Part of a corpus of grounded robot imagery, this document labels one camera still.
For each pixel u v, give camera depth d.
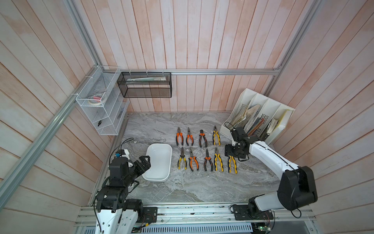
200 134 1.05
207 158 0.93
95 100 0.74
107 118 0.78
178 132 1.07
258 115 0.93
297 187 0.43
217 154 0.95
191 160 0.93
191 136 1.04
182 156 0.95
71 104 0.66
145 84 1.04
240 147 0.64
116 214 0.44
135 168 0.62
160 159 0.94
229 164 0.90
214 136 1.04
